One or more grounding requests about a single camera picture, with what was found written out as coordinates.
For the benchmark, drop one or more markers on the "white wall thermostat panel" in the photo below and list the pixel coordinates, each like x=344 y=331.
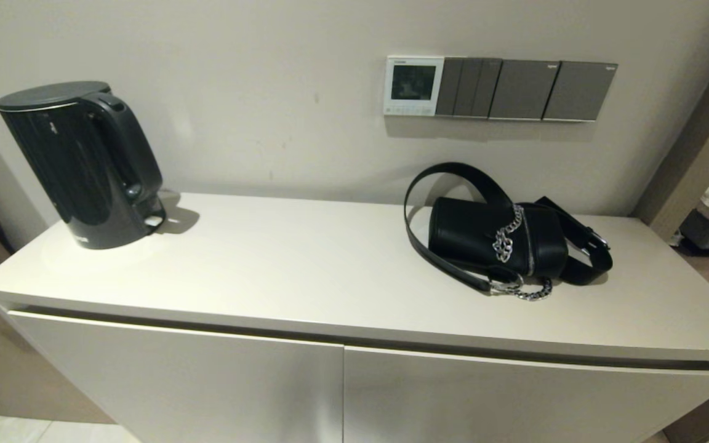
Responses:
x=413 y=83

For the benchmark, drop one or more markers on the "white sideboard cabinet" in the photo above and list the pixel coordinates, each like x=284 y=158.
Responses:
x=305 y=271

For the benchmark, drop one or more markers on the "white cabinet door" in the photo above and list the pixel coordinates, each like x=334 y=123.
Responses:
x=502 y=406
x=194 y=387

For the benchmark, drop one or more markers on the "black electric kettle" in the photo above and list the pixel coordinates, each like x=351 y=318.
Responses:
x=84 y=178

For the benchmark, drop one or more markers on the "grey triple rocker wall switch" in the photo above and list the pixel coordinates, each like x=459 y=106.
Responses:
x=468 y=86

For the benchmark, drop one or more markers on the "grey single wall switch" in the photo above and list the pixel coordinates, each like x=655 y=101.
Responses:
x=524 y=89
x=579 y=91

